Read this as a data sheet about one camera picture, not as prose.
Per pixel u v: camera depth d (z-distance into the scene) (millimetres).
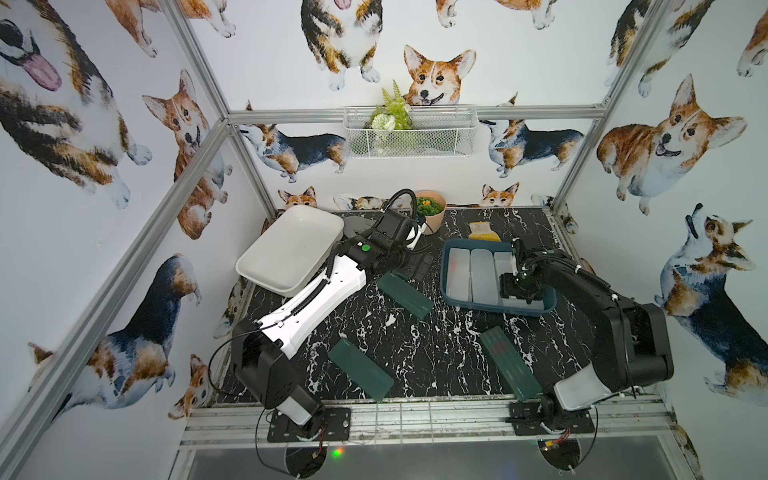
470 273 969
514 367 817
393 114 820
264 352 408
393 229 577
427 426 740
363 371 822
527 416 740
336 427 734
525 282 737
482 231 1132
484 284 926
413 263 690
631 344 447
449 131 1001
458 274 967
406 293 960
